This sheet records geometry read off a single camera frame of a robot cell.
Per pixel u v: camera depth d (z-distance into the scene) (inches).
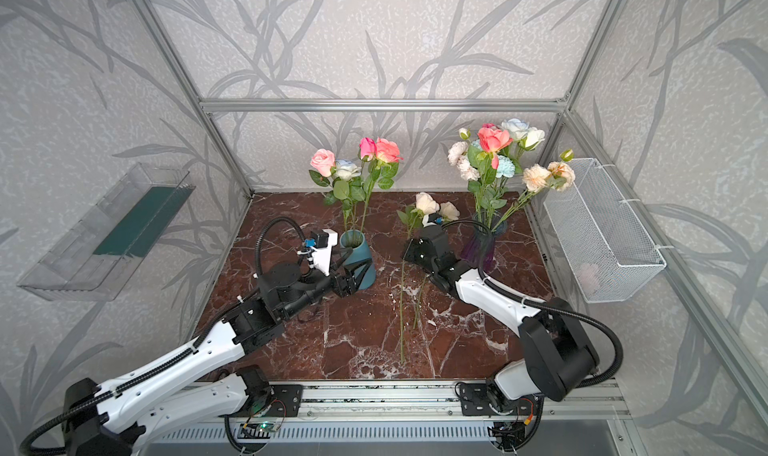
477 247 35.3
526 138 29.6
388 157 27.9
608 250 24.0
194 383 18.9
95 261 25.2
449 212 42.6
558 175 28.5
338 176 27.2
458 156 31.9
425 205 35.3
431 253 26.1
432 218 30.6
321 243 22.8
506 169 29.0
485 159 28.2
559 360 16.8
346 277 23.7
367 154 28.6
